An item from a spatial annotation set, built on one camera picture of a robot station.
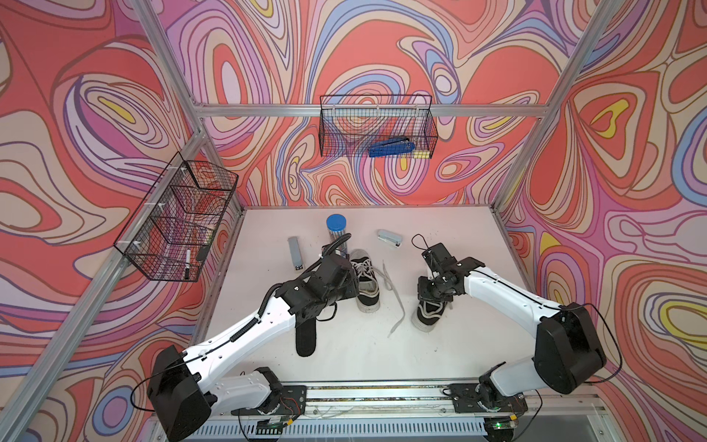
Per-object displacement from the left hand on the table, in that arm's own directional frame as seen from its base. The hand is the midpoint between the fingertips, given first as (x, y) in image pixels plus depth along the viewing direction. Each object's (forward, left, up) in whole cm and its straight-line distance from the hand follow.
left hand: (359, 283), depth 77 cm
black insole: (-9, +17, -17) cm, 26 cm away
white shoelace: (+9, -11, -18) cm, 23 cm away
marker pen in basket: (+2, +46, +7) cm, 47 cm away
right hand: (0, -21, -12) cm, 24 cm away
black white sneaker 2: (-5, -21, -10) cm, 24 cm away
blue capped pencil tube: (+21, +7, +2) cm, 22 cm away
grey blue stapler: (+28, -14, -14) cm, 34 cm away
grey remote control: (+20, +23, -12) cm, 33 cm away
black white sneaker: (+1, -3, -12) cm, 13 cm away
